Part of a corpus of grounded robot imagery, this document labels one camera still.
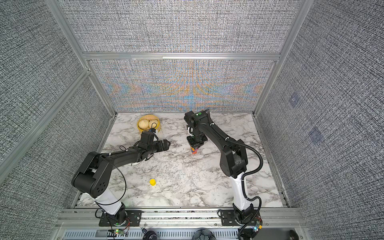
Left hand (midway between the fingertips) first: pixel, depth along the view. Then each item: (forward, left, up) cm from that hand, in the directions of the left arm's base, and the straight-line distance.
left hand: (165, 144), depth 96 cm
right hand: (-6, -20, +6) cm, 21 cm away
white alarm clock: (-23, +10, +20) cm, 32 cm away
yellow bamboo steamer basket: (+28, +14, -2) cm, 31 cm away
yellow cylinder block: (-23, +6, -4) cm, 24 cm away
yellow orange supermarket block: (-6, -18, +1) cm, 19 cm away
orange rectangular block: (-5, -18, -5) cm, 20 cm away
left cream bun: (+18, +16, 0) cm, 24 cm away
